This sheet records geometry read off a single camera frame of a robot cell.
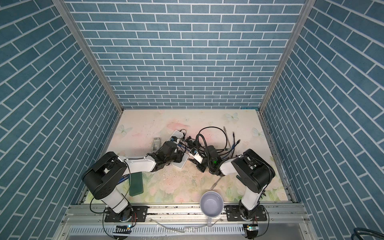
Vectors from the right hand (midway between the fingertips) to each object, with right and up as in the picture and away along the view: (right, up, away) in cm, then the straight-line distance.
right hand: (193, 159), depth 93 cm
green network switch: (-31, -12, -12) cm, 35 cm away
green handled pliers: (+28, -10, -8) cm, 31 cm away
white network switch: (-11, +15, +9) cm, 21 cm away
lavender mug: (+10, -20, -16) cm, 28 cm away
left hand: (-6, +3, 0) cm, 7 cm away
